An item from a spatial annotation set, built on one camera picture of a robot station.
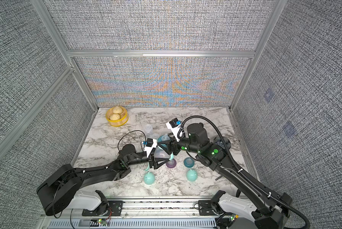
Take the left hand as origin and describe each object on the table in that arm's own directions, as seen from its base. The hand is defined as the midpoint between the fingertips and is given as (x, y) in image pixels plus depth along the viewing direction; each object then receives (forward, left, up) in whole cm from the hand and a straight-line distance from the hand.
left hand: (169, 153), depth 72 cm
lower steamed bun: (+39, +39, -15) cm, 57 cm away
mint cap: (-7, +12, -16) cm, 21 cm away
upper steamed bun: (+45, +38, -14) cm, 61 cm away
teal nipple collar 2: (+3, -12, -18) cm, 22 cm away
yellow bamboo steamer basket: (+39, +33, -16) cm, 53 cm away
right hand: (+3, +3, +11) cm, 12 cm away
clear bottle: (+2, +5, -2) cm, 6 cm away
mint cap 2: (-6, -12, -17) cm, 22 cm away
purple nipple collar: (+2, -1, -19) cm, 19 cm away
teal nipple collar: (+2, +2, +12) cm, 12 cm away
